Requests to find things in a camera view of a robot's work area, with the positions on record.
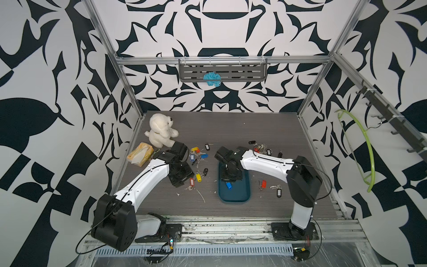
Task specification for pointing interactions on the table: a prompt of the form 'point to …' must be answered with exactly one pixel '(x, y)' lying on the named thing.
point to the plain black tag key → (280, 154)
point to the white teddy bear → (160, 134)
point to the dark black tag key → (205, 171)
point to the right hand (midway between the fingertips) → (224, 177)
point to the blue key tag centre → (229, 185)
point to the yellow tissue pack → (140, 154)
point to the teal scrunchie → (212, 78)
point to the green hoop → (339, 112)
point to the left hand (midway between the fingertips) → (189, 175)
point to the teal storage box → (241, 191)
